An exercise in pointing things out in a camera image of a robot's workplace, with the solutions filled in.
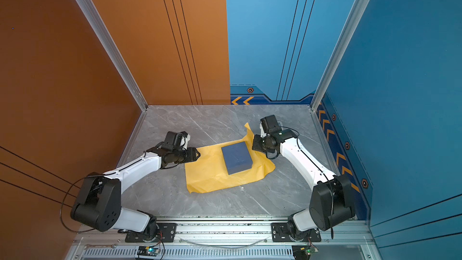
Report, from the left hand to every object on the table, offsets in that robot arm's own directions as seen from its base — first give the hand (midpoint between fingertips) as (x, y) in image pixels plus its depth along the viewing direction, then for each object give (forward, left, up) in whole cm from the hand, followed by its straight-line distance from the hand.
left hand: (197, 152), depth 91 cm
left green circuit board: (-40, +15, -7) cm, 44 cm away
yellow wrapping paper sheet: (-7, -6, -7) cm, 11 cm away
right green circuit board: (-40, -47, -7) cm, 62 cm away
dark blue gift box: (-3, -20, 0) cm, 20 cm away
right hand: (0, -29, +7) cm, 30 cm away
